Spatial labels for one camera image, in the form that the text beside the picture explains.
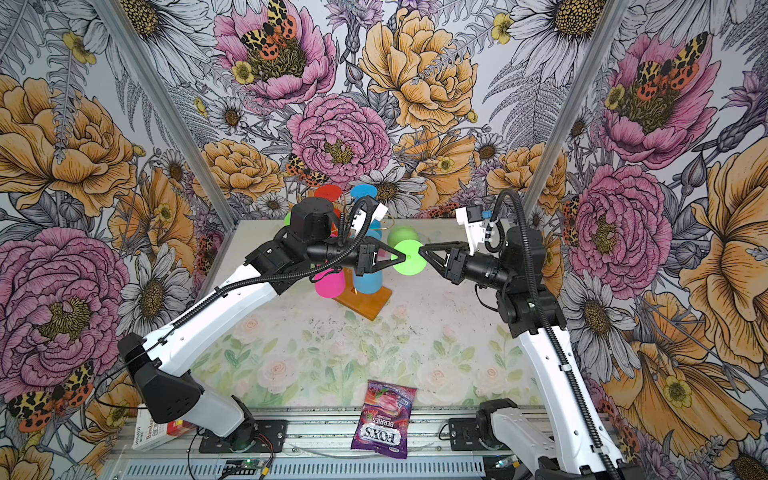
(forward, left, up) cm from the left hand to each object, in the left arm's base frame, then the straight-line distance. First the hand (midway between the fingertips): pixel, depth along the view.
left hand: (400, 266), depth 62 cm
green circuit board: (-29, +36, -37) cm, 59 cm away
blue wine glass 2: (+7, +7, -17) cm, 20 cm away
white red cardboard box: (-23, +59, -34) cm, 72 cm away
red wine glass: (+28, +18, -3) cm, 33 cm away
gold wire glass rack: (+12, +9, -36) cm, 39 cm away
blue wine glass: (+28, +10, -4) cm, 30 cm away
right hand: (+2, -4, +1) cm, 5 cm away
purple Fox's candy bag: (-21, +4, -35) cm, 41 cm away
